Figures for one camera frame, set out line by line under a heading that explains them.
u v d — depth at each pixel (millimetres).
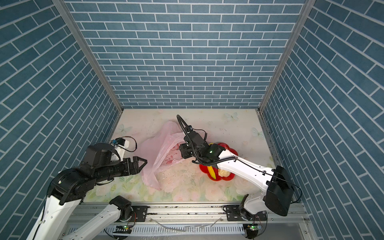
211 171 843
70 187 381
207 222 723
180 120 576
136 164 550
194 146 558
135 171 541
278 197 389
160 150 787
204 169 866
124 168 542
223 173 825
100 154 451
